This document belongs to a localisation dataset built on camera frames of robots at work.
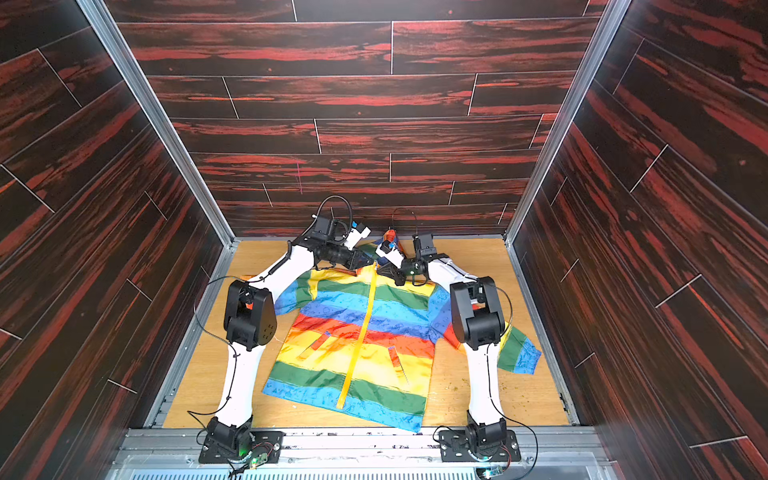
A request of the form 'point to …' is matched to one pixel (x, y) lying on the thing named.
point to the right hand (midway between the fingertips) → (386, 268)
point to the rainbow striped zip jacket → (361, 343)
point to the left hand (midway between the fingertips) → (374, 261)
